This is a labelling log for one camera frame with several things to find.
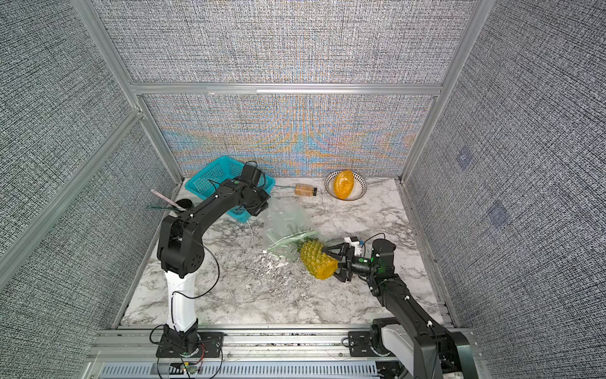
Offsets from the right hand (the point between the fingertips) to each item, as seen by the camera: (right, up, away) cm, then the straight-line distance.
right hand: (323, 254), depth 75 cm
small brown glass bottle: (-5, +22, +35) cm, 42 cm away
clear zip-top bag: (-14, +7, +26) cm, 30 cm away
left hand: (-18, +17, +21) cm, 32 cm away
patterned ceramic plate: (+20, +22, +39) cm, 49 cm away
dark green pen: (-62, +14, +17) cm, 66 cm away
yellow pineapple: (-2, -2, -4) cm, 5 cm away
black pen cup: (-56, +16, +25) cm, 64 cm away
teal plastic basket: (-46, +32, +42) cm, 71 cm away
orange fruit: (+12, +25, +35) cm, 45 cm away
